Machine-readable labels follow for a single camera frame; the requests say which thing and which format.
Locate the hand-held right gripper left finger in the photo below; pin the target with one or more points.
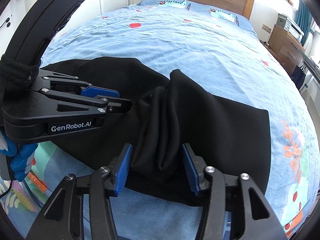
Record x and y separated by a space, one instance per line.
123 170

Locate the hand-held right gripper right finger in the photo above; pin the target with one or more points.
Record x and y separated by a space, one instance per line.
191 170

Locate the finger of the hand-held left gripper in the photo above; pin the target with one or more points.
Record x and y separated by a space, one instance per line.
100 92
117 106

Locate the black pants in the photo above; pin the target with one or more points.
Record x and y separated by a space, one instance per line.
225 142

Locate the person's left hand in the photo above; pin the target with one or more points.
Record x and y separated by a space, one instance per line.
21 160

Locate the blue printed bedsheet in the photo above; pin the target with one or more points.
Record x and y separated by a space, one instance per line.
200 42

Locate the black bag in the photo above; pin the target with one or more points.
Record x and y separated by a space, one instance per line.
298 77

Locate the wooden dresser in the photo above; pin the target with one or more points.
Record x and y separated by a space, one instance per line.
285 47

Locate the white desk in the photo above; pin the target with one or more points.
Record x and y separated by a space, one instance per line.
310 62

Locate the white printer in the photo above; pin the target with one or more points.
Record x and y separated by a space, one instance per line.
290 26

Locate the teal curtain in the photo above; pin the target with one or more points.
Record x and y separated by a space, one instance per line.
305 22

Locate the wide wall outlet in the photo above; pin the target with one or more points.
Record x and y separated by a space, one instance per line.
266 28

